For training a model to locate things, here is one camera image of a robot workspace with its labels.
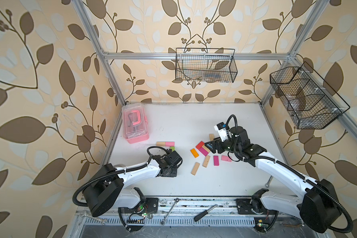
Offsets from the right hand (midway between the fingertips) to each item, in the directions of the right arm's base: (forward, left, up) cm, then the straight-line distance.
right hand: (209, 142), depth 81 cm
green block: (+5, +22, -15) cm, 27 cm away
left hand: (-10, +22, -14) cm, 28 cm away
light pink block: (+9, +24, -16) cm, 30 cm away
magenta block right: (-5, -5, -15) cm, 16 cm away
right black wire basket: (+9, -50, +19) cm, 54 cm away
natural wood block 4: (-5, +1, -15) cm, 16 cm away
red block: (+6, +4, -14) cm, 15 cm away
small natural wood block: (-5, +3, +2) cm, 6 cm away
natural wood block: (+8, +30, -14) cm, 34 cm away
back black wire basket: (+47, -5, +19) cm, 51 cm away
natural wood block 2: (+13, -5, -15) cm, 21 cm away
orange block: (+1, +8, -15) cm, 17 cm away
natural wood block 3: (-8, +8, -16) cm, 20 cm away
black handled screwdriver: (-32, +5, -14) cm, 35 cm away
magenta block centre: (+2, +2, -15) cm, 16 cm away
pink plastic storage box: (+17, +45, -3) cm, 49 cm away
